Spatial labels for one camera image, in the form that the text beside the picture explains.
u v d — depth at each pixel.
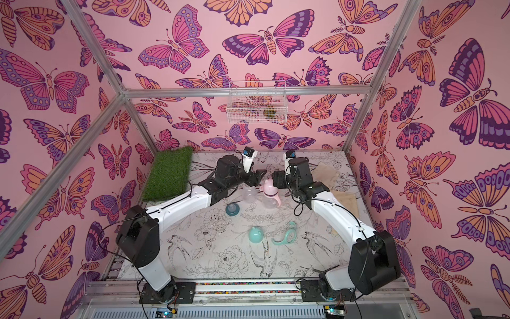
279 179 0.73
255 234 0.85
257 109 1.06
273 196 0.87
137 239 0.46
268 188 0.83
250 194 0.97
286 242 0.83
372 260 0.41
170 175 1.06
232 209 0.94
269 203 0.96
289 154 0.73
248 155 0.71
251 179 0.74
